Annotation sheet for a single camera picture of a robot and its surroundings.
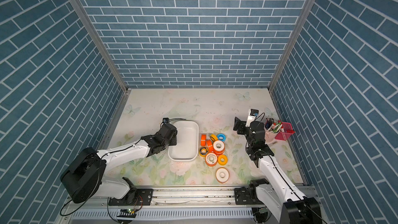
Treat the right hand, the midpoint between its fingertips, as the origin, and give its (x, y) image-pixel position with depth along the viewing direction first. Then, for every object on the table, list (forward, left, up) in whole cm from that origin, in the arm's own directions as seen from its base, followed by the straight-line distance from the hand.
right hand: (244, 119), depth 83 cm
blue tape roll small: (-3, +11, -16) cm, 20 cm away
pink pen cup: (-1, -17, -6) cm, 18 cm away
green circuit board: (-44, +55, -20) cm, 73 cm away
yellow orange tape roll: (-17, +10, -17) cm, 26 cm away
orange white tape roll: (-17, +17, -16) cm, 29 cm away
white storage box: (-8, +31, -15) cm, 36 cm away
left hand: (-7, +37, -12) cm, 40 cm away
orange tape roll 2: (-12, +18, -11) cm, 24 cm away
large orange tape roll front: (-25, +10, -17) cm, 32 cm away
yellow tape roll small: (-5, +16, -13) cm, 21 cm away
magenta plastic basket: (+1, -28, -11) cm, 30 cm away
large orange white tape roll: (-11, +13, -14) cm, 22 cm away
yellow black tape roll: (-13, +21, -17) cm, 30 cm away
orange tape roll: (-8, +22, -12) cm, 26 cm away
